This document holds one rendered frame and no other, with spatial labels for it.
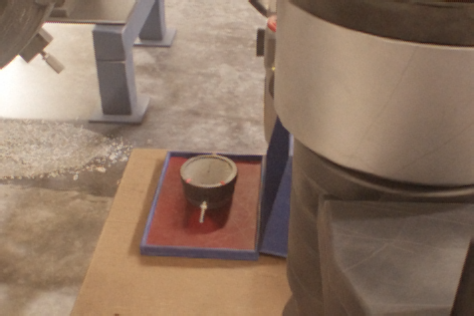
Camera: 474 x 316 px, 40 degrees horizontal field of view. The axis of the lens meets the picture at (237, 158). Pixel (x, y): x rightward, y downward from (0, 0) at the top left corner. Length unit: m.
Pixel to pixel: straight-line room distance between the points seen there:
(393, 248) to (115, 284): 0.44
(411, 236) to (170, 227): 0.47
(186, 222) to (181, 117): 1.11
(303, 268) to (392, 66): 0.10
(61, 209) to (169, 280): 0.89
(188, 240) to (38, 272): 0.73
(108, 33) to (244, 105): 0.42
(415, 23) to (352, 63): 0.02
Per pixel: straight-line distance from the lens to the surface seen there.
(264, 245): 0.59
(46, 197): 1.50
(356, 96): 0.17
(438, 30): 0.16
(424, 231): 0.18
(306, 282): 0.24
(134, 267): 0.60
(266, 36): 1.06
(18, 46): 1.38
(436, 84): 0.17
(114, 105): 1.73
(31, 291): 1.29
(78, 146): 1.65
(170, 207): 0.66
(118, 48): 1.65
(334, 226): 0.18
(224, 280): 0.59
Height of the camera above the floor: 0.88
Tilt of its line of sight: 34 degrees down
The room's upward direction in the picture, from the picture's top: straight up
